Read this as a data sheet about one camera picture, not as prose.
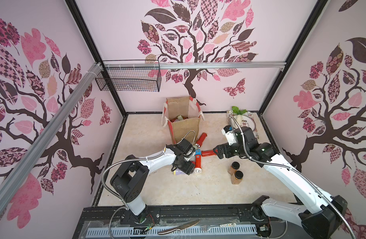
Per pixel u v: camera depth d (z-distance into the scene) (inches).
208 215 29.7
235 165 31.9
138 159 19.6
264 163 19.1
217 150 26.9
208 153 36.8
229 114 47.4
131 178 18.2
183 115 43.9
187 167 30.5
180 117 43.1
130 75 37.3
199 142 39.2
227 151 25.7
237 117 44.0
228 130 26.3
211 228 27.5
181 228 27.5
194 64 36.5
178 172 33.6
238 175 30.6
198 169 34.4
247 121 44.8
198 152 37.3
